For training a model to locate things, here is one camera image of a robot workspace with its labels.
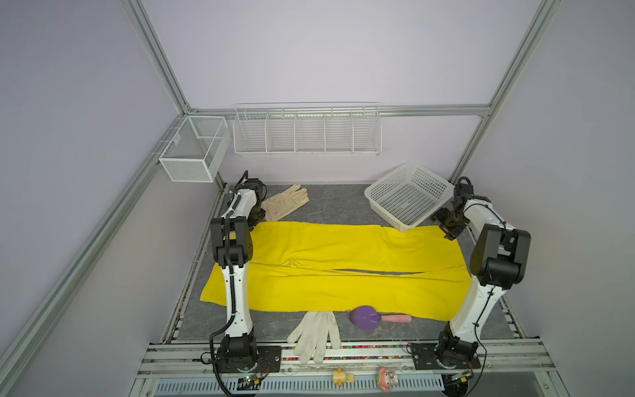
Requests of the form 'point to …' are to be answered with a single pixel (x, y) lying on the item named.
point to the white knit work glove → (312, 331)
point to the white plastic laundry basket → (408, 197)
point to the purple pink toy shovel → (367, 318)
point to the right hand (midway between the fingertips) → (437, 224)
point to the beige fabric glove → (276, 207)
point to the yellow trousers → (336, 268)
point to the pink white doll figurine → (386, 380)
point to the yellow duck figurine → (341, 377)
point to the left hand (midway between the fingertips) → (257, 223)
